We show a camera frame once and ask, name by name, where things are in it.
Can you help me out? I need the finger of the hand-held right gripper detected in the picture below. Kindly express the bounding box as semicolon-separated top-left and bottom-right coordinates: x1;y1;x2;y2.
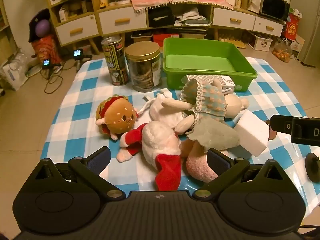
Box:
271;114;320;146

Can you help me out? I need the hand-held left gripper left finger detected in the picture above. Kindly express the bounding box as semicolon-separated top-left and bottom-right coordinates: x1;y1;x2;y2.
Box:
36;146;126;201

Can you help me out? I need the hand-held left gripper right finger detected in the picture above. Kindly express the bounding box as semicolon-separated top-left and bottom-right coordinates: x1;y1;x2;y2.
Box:
192;148;285;201

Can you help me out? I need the pink fuzzy plush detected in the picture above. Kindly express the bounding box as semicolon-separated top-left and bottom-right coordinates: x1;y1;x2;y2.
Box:
181;140;222;184

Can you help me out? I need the grey cloth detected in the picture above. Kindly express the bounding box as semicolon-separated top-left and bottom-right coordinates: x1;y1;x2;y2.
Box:
185;117;241;154

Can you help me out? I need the white sponge block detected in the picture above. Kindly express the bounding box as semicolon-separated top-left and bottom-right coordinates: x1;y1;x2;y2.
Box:
233;110;270;158

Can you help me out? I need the burger plush toy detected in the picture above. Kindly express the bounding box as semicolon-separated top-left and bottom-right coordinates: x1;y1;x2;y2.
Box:
95;94;140;141

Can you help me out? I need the white plush red santa outfit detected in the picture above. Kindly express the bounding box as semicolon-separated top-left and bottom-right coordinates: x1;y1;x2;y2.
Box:
117;121;183;193

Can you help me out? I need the rabbit doll knit dress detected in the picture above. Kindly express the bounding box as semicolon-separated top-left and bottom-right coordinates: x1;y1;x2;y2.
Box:
161;78;250;134

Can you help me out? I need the green plastic bin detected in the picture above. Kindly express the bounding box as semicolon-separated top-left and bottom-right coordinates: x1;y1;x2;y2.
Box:
163;38;258;92

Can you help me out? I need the brown round powder puff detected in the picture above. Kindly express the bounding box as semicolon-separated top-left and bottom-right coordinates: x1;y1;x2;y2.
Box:
266;119;277;141
305;152;320;181

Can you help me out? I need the blue white checked tablecloth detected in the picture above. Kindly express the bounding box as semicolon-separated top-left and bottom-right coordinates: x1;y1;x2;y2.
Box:
41;54;320;216

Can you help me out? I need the white milk carton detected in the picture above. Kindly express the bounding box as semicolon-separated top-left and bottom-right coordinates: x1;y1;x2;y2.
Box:
186;74;236;93

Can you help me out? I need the bag of oranges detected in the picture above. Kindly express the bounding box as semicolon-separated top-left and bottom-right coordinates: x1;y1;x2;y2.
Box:
272;38;292;63

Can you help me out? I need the red gift bag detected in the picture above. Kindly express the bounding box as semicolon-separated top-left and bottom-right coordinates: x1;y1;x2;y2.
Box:
283;12;301;41

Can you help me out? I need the printed tin can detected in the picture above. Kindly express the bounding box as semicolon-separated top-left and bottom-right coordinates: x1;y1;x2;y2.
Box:
101;36;130;87

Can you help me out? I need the egg tray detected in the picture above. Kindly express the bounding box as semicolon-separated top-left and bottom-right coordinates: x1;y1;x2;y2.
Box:
217;29;247;48

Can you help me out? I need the clear jar gold lid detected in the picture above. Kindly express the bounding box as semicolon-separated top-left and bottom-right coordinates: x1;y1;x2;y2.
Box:
125;41;161;92

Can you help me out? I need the microwave oven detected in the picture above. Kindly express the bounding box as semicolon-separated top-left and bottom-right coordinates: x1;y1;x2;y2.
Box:
258;0;291;22

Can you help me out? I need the white plastic bag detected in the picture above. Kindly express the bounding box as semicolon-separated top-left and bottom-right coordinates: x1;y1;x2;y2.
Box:
0;52;30;91

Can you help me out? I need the red orange bag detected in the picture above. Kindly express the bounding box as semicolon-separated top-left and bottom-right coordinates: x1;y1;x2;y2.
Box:
31;33;62;65

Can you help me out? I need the pile of folded clothes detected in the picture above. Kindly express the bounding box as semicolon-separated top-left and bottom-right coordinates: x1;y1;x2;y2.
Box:
174;7;212;27

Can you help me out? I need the purple ball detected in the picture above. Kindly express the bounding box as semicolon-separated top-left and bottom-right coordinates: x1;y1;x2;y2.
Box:
35;19;51;37

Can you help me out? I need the wooden cabinet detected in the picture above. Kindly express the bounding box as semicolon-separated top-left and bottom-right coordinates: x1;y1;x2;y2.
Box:
44;0;292;53

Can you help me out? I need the black box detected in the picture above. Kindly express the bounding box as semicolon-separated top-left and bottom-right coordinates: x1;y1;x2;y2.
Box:
147;6;175;28

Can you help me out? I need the pink cloth runner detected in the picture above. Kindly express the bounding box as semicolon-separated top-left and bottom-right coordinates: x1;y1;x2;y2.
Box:
131;0;235;12

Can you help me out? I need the white drawer wooden handle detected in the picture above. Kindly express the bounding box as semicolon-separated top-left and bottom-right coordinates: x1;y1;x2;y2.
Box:
98;6;148;36
253;16;286;38
55;14;100;47
212;7;257;32

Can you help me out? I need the small camera on tripod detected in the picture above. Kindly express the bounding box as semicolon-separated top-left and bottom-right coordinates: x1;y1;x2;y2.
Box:
73;49;92;72
42;59;62;80

